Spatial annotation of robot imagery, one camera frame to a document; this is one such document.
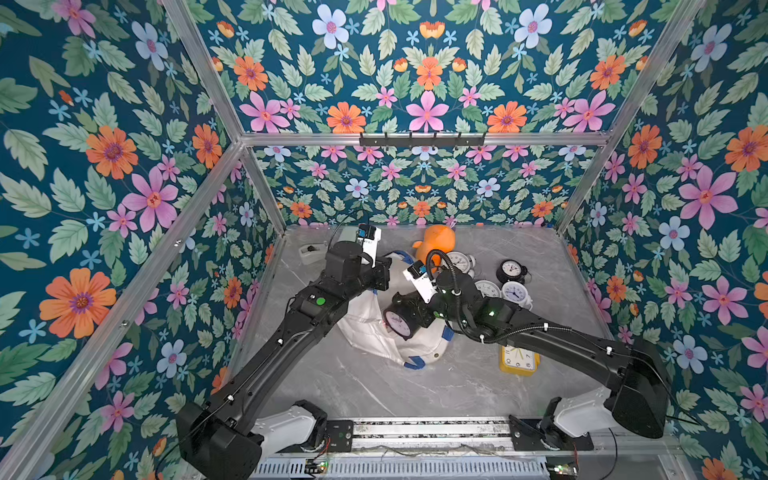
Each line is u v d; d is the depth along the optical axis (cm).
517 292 98
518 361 83
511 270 102
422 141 91
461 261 104
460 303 55
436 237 108
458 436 75
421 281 64
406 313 73
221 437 37
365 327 75
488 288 98
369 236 62
